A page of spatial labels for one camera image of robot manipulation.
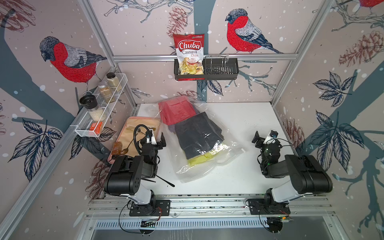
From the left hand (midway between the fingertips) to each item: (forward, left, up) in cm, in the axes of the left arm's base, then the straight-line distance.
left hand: (157, 131), depth 90 cm
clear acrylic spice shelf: (-7, +26, +19) cm, 33 cm away
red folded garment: (+18, -10, -1) cm, 21 cm away
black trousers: (-2, -25, -1) cm, 25 cm away
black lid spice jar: (-6, +22, +24) cm, 33 cm away
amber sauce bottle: (-6, +26, -9) cm, 28 cm away
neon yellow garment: (-15, -25, -8) cm, 31 cm away
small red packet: (-14, +19, +23) cm, 33 cm away
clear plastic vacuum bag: (-11, -43, -7) cm, 45 cm away
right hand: (0, -66, -1) cm, 66 cm away
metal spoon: (-8, +20, -10) cm, 24 cm away
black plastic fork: (-26, -7, -12) cm, 30 cm away
